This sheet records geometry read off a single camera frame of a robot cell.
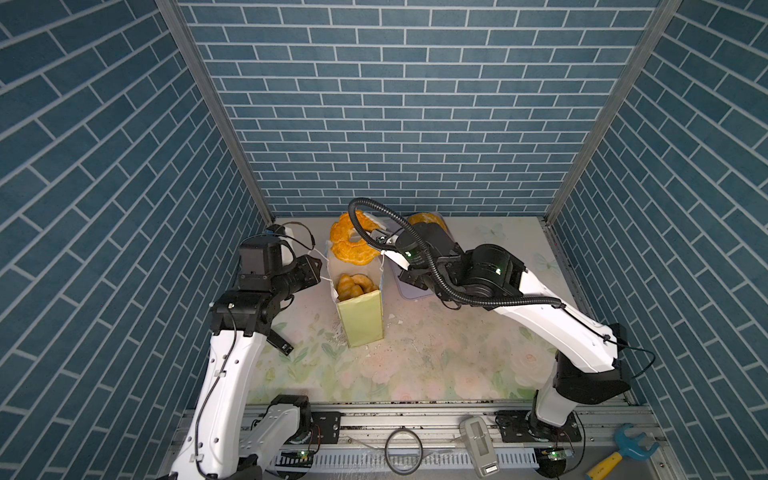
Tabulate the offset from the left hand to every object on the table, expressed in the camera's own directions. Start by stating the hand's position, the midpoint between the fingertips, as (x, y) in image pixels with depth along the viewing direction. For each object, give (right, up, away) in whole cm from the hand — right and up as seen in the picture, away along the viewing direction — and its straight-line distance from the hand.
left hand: (321, 261), depth 69 cm
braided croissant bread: (+3, -9, +19) cm, 21 cm away
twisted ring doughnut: (+8, -8, +22) cm, 25 cm away
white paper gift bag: (+10, -13, +1) cm, 17 cm away
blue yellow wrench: (+73, -44, +1) cm, 85 cm away
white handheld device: (+38, -44, +1) cm, 58 cm away
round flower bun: (+6, +3, +1) cm, 6 cm away
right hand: (+20, +5, -7) cm, 22 cm away
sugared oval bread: (+29, +14, +46) cm, 56 cm away
